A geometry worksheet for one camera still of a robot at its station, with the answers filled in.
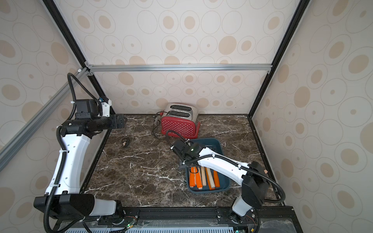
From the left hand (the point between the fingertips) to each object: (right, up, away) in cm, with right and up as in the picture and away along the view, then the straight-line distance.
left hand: (122, 116), depth 72 cm
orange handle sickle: (+35, -34, +11) cm, 50 cm away
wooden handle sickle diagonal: (+47, -36, +9) cm, 60 cm away
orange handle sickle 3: (+50, -36, +12) cm, 63 cm away
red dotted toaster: (+28, -1, +22) cm, 36 cm away
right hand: (+34, -24, +9) cm, 43 cm away
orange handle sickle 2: (+39, -35, +11) cm, 54 cm away
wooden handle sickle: (+42, -34, +13) cm, 56 cm away
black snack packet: (-11, -16, +28) cm, 34 cm away
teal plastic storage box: (+54, -39, +11) cm, 67 cm away
